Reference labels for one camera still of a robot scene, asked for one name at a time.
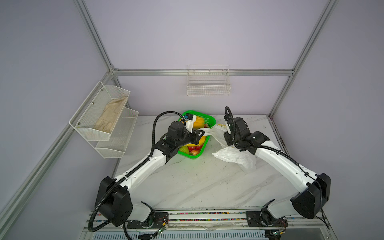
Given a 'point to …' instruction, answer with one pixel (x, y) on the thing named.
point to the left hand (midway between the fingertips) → (203, 132)
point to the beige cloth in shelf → (106, 121)
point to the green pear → (184, 149)
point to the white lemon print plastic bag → (246, 160)
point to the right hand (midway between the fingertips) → (229, 131)
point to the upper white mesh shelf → (97, 117)
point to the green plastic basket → (209, 121)
